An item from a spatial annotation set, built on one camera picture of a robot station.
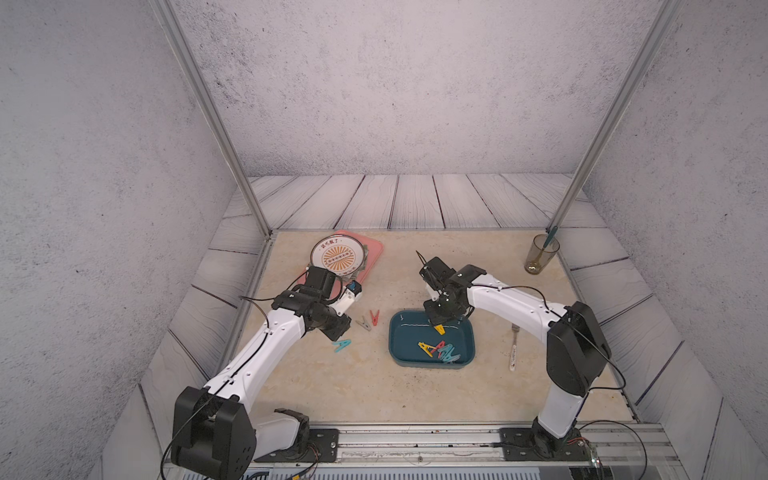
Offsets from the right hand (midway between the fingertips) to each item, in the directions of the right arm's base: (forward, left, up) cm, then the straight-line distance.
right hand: (435, 318), depth 86 cm
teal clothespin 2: (-7, -3, -8) cm, 11 cm away
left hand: (-3, +25, +4) cm, 25 cm away
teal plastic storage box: (0, +8, -8) cm, 11 cm away
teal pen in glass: (+28, -40, +5) cm, 48 cm away
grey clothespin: (+2, +21, -8) cm, 23 cm away
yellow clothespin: (-3, -1, -1) cm, 3 cm away
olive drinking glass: (+22, -36, 0) cm, 42 cm away
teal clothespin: (-5, +27, -7) cm, 29 cm away
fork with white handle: (-10, -21, -8) cm, 25 cm away
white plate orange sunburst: (+30, +33, -6) cm, 45 cm away
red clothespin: (+4, +18, -8) cm, 20 cm away
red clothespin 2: (-5, -1, -8) cm, 9 cm away
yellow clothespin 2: (-5, +2, -8) cm, 10 cm away
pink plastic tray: (+34, +21, -8) cm, 40 cm away
